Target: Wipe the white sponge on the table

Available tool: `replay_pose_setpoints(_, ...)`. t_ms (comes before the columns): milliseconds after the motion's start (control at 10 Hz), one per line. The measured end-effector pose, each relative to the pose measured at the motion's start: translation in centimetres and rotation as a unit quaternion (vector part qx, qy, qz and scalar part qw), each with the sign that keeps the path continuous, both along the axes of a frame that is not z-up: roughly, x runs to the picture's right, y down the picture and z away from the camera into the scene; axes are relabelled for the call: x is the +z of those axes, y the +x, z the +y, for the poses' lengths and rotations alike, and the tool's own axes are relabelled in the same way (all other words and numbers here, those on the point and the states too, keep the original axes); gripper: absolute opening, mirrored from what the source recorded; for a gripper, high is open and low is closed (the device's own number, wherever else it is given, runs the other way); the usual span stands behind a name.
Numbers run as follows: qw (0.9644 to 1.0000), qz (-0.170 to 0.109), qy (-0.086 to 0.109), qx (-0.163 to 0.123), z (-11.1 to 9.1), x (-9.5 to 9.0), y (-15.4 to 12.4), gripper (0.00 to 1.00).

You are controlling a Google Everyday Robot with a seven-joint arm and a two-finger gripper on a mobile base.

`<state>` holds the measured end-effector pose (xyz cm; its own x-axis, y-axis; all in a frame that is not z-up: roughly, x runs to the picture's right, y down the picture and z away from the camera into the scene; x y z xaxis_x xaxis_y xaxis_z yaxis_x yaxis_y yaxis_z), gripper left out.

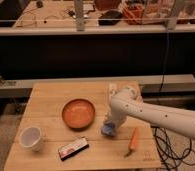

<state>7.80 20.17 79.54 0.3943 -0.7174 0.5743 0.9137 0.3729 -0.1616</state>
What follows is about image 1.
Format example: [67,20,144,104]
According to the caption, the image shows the orange basket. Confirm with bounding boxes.
[122,6,144,25]

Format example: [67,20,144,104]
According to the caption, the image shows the white tube bottle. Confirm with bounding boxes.
[108,83,118,98]

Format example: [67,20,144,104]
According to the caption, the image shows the grey metal post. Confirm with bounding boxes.
[74,0,85,31]
[166,0,184,30]

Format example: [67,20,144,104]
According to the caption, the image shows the black bag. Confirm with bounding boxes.
[98,10,122,26]

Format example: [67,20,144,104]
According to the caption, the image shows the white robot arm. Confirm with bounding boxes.
[102,87,195,140]

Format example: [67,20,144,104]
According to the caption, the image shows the white cup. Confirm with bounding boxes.
[19,126,43,152]

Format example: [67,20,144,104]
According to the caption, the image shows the grey metal post right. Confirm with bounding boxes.
[166,0,184,30]

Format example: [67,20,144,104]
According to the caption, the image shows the orange carrot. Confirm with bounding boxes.
[125,127,139,157]

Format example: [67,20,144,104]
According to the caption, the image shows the black floor cables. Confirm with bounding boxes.
[153,126,195,171]

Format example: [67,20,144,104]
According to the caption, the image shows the orange plate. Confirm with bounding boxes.
[62,99,95,129]

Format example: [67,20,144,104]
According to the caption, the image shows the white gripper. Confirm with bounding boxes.
[104,109,126,129]

